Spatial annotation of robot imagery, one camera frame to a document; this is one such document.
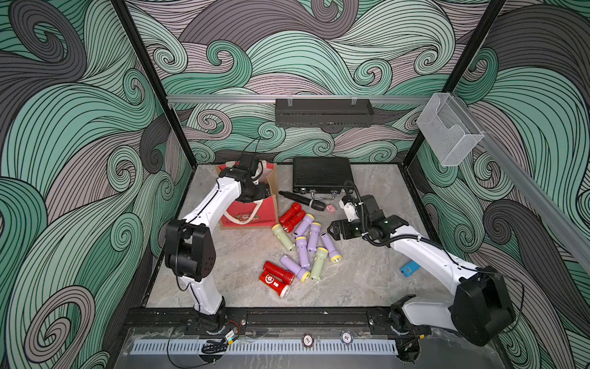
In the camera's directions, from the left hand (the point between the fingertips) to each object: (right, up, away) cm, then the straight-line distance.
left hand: (260, 192), depth 88 cm
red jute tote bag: (+2, -7, -5) cm, 9 cm away
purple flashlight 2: (+22, -16, +4) cm, 28 cm away
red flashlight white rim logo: (+7, -32, -11) cm, 34 cm away
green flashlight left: (+9, -18, +3) cm, 20 cm away
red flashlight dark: (+10, -29, -8) cm, 32 cm away
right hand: (+29, -13, -4) cm, 32 cm away
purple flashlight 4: (+29, -24, -3) cm, 38 cm away
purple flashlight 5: (+16, -29, -8) cm, 34 cm away
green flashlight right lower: (+23, -26, -5) cm, 35 cm away
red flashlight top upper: (+14, -8, +11) cm, 19 cm away
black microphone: (+22, -6, +12) cm, 26 cm away
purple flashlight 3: (+17, -20, 0) cm, 26 cm away
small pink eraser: (+30, -7, +11) cm, 33 cm away
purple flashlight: (+17, -15, +5) cm, 23 cm away
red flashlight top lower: (+13, -13, +7) cm, 20 cm away
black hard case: (+27, +7, +18) cm, 33 cm away
